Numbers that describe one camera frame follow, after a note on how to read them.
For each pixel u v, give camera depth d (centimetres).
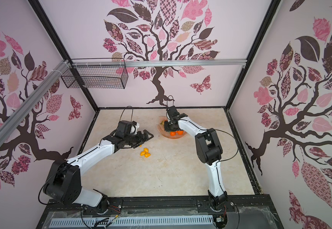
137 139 76
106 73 95
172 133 101
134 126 71
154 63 92
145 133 77
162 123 104
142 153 93
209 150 55
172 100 118
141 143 76
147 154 92
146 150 95
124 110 120
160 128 103
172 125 74
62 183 43
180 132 101
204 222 70
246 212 72
